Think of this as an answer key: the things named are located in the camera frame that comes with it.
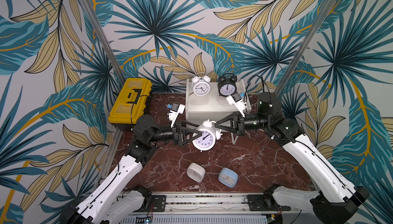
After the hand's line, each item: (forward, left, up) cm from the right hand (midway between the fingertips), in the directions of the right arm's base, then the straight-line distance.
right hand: (215, 125), depth 57 cm
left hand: (-3, +6, -2) cm, 7 cm away
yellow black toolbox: (+33, +45, -21) cm, 59 cm away
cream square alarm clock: (-7, +8, -31) cm, 33 cm away
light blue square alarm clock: (-10, -8, -32) cm, 35 cm away
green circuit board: (-25, +33, -41) cm, 58 cm away
